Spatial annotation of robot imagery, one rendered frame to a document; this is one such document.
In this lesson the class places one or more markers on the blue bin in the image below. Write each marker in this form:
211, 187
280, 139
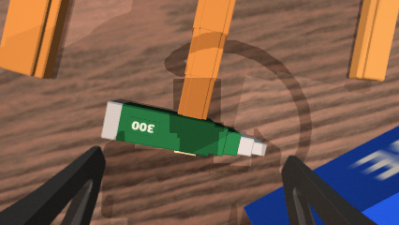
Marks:
366, 176

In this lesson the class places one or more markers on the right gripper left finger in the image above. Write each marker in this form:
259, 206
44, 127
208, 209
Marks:
78, 183

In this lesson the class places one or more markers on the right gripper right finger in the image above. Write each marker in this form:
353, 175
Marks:
303, 187

